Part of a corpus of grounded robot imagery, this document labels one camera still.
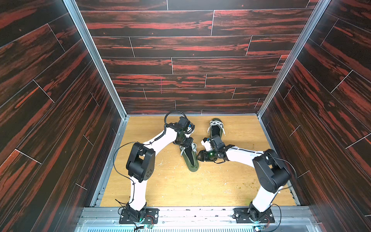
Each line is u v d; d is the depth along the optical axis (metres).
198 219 0.74
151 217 0.73
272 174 0.48
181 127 0.70
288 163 0.91
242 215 0.73
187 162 0.88
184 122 0.76
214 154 0.75
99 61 0.86
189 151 0.91
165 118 0.81
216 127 1.02
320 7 0.66
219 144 0.75
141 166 0.52
